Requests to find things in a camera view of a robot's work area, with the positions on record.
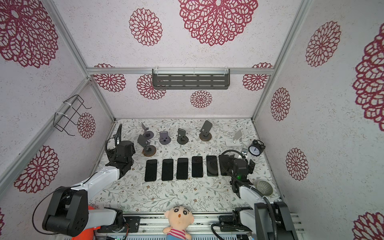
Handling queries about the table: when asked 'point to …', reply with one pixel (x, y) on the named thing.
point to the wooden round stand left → (150, 151)
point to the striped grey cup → (264, 188)
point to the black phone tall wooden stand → (182, 167)
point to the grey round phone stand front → (149, 135)
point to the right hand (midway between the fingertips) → (243, 156)
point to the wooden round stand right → (205, 134)
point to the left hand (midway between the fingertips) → (119, 149)
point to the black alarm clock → (257, 148)
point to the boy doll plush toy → (180, 218)
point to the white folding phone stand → (236, 140)
